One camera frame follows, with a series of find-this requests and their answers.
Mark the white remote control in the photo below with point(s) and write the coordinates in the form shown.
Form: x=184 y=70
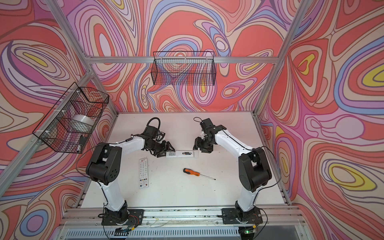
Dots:
x=143 y=173
x=182 y=154

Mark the small black item in basket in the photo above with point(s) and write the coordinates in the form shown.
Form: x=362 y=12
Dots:
x=82 y=141

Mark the black wire basket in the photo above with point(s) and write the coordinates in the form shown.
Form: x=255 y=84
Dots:
x=74 y=121
x=184 y=68

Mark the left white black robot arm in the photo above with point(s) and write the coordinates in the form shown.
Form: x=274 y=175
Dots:
x=104 y=165

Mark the aluminium front rail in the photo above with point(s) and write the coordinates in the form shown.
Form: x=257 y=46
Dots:
x=273 y=215

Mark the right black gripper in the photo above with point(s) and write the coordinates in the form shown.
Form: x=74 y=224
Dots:
x=198 y=139

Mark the black wire basket left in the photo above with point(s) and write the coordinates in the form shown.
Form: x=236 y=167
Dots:
x=74 y=121

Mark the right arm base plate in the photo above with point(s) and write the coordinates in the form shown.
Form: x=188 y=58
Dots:
x=231 y=216

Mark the black wire basket back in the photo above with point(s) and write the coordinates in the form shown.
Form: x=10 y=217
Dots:
x=184 y=68

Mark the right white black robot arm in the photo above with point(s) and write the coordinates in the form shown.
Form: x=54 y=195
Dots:
x=253 y=164

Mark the white tape roll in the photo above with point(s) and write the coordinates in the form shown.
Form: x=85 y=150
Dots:
x=84 y=119

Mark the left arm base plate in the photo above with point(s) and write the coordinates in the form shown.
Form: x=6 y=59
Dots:
x=130 y=217

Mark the orange black screwdriver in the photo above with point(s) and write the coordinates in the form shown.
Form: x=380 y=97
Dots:
x=197 y=174

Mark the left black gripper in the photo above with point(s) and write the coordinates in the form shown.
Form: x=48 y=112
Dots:
x=162 y=150

